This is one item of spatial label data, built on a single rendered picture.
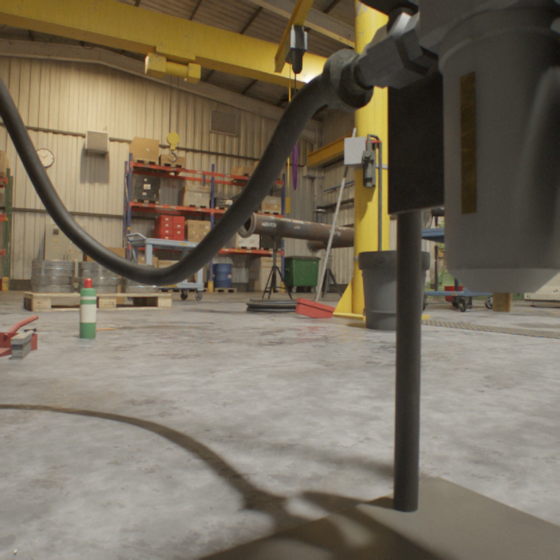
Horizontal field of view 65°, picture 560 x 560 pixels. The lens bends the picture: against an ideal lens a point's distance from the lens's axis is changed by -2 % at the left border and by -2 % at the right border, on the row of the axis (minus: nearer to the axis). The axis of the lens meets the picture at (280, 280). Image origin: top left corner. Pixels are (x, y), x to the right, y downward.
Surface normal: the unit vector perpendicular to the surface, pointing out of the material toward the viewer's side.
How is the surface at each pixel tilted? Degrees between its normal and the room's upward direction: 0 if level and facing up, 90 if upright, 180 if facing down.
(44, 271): 90
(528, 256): 96
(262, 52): 90
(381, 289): 95
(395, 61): 120
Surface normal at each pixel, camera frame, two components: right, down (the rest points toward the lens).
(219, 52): 0.45, 0.00
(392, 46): -0.73, 0.48
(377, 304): -0.72, 0.07
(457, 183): -0.96, -0.01
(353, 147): -0.31, -0.02
